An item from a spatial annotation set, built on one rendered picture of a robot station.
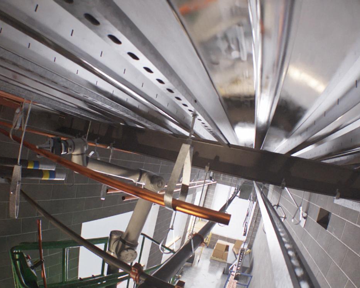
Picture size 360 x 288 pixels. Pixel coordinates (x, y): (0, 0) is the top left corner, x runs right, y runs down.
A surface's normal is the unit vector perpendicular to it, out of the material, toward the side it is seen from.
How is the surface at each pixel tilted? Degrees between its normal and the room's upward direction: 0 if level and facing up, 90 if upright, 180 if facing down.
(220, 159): 90
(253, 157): 90
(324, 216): 90
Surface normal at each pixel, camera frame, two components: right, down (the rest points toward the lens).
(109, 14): 0.91, 0.18
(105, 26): -0.22, 0.97
